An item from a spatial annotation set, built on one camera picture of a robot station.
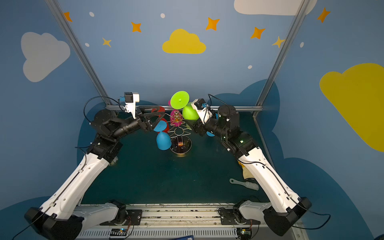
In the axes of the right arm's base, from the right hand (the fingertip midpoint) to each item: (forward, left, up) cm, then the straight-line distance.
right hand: (193, 112), depth 63 cm
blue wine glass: (0, +17, -23) cm, 28 cm away
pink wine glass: (+9, +10, -13) cm, 18 cm away
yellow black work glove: (-8, -32, -42) cm, 54 cm away
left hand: (-3, +13, +4) cm, 14 cm away
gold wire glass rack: (+11, +10, -40) cm, 42 cm away
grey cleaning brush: (-14, -30, -43) cm, 54 cm away
